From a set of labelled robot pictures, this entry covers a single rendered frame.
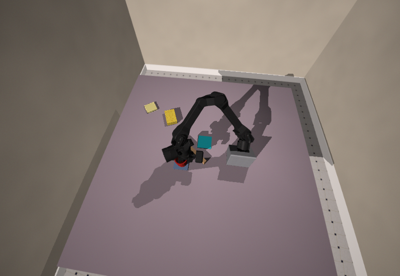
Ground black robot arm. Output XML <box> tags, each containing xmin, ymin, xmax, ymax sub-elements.
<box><xmin>162</xmin><ymin>91</ymin><xmax>254</xmax><ymax>162</ymax></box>

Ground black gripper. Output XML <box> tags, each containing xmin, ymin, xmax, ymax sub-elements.
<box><xmin>178</xmin><ymin>151</ymin><xmax>204</xmax><ymax>163</ymax></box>

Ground yellow sponge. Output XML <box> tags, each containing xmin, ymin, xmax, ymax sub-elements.
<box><xmin>165</xmin><ymin>109</ymin><xmax>177</xmax><ymax>125</ymax></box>

